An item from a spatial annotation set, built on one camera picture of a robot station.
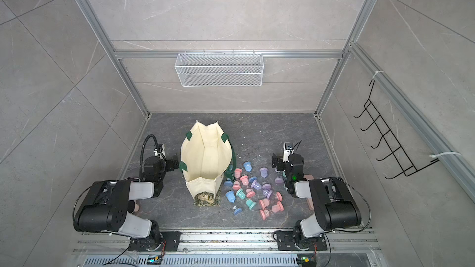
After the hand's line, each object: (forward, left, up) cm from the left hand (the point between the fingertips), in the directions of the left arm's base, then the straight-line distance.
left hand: (168, 152), depth 93 cm
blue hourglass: (-7, -41, -4) cm, 42 cm away
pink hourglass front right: (-28, -53, -5) cm, 60 cm away
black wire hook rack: (-19, -93, +25) cm, 98 cm away
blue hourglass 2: (-22, -32, -5) cm, 39 cm away
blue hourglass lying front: (-29, -35, -3) cm, 46 cm away
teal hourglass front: (-26, -41, -4) cm, 49 cm away
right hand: (-2, -61, -1) cm, 61 cm away
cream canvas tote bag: (0, -20, -5) cm, 21 cm away
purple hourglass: (-10, -49, -5) cm, 50 cm away
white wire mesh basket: (+39, -27, +23) cm, 52 cm away
